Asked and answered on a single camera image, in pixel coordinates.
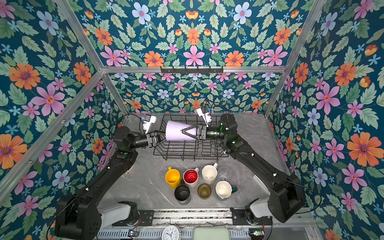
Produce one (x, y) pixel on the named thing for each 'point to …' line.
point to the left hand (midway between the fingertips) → (170, 135)
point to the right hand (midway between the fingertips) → (185, 131)
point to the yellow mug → (173, 178)
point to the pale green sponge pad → (211, 233)
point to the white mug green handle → (224, 189)
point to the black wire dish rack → (210, 144)
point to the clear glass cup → (224, 173)
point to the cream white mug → (209, 172)
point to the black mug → (182, 192)
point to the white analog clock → (172, 232)
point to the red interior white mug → (190, 177)
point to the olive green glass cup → (204, 190)
